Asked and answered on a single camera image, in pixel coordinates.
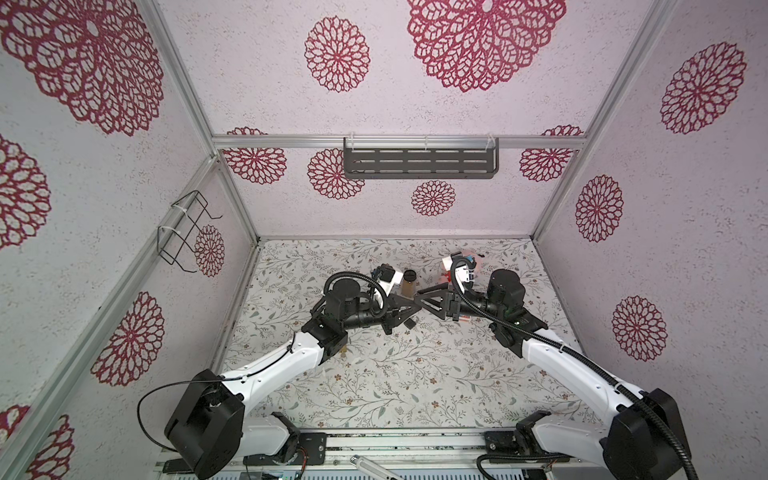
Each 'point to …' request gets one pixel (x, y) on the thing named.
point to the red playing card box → (465, 318)
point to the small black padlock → (409, 323)
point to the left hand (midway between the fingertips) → (418, 310)
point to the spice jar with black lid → (408, 287)
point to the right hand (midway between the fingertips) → (418, 295)
